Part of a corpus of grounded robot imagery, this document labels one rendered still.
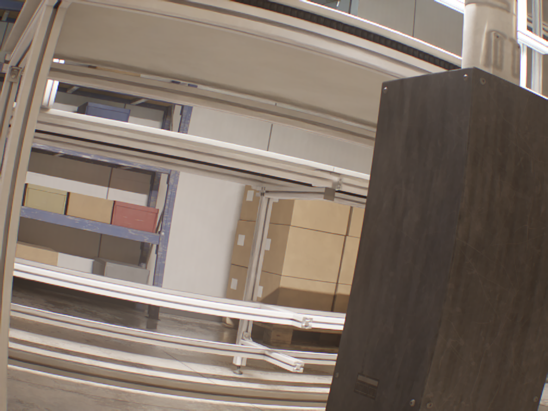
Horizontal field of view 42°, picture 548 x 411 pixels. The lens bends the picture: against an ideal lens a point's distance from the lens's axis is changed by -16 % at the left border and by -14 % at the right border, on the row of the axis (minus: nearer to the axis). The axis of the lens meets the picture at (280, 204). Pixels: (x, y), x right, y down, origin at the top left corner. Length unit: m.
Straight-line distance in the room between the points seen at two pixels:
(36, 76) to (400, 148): 0.59
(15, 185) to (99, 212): 3.89
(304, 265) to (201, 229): 1.06
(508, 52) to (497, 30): 0.04
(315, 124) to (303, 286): 2.84
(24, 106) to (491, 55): 0.73
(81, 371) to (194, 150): 1.11
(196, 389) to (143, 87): 0.82
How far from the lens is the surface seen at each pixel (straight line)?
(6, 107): 1.97
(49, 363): 2.06
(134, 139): 2.79
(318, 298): 5.10
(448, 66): 1.47
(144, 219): 5.21
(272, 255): 5.10
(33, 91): 1.27
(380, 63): 1.38
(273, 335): 4.99
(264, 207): 3.57
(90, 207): 5.10
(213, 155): 2.89
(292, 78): 1.89
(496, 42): 1.11
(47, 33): 1.29
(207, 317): 5.88
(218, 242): 5.87
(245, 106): 2.19
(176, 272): 5.78
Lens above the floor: 0.59
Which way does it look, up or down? 3 degrees up
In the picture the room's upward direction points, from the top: 10 degrees clockwise
